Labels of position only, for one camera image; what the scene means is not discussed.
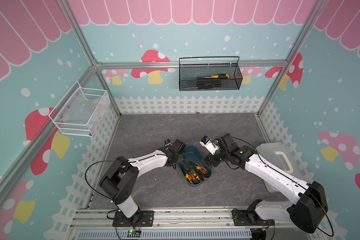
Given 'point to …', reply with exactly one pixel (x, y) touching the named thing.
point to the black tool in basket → (205, 83)
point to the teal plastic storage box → (192, 153)
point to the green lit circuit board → (132, 233)
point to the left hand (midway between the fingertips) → (178, 160)
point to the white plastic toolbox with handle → (276, 154)
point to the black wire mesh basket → (209, 73)
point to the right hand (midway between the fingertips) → (207, 155)
